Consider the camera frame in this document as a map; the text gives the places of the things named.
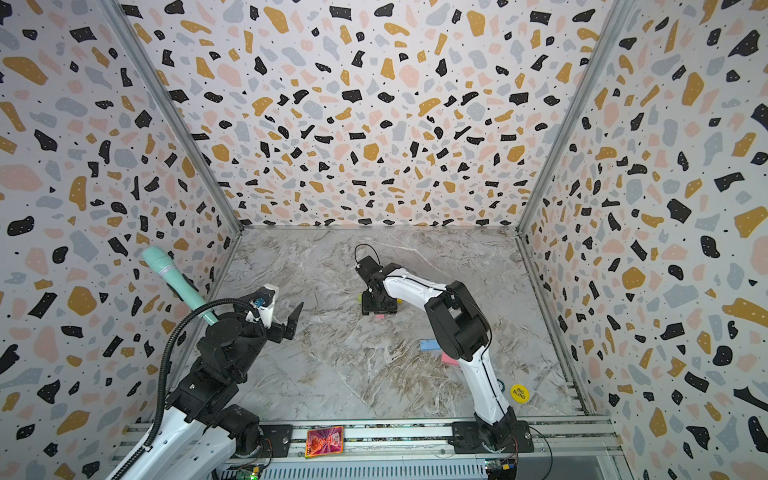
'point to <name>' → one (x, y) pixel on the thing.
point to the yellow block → (400, 301)
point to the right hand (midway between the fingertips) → (376, 312)
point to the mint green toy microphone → (173, 277)
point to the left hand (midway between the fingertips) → (286, 296)
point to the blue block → (429, 345)
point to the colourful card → (325, 441)
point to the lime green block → (359, 297)
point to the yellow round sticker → (520, 393)
